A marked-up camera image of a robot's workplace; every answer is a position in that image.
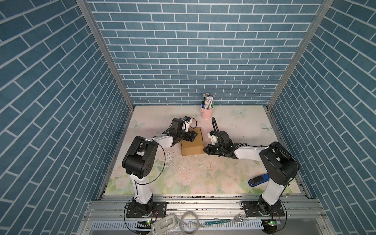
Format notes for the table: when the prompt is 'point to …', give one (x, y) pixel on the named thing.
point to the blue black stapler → (258, 179)
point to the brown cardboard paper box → (195, 147)
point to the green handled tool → (213, 222)
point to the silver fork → (237, 218)
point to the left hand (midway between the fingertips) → (193, 133)
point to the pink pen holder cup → (206, 114)
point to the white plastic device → (164, 224)
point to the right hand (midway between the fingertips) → (203, 148)
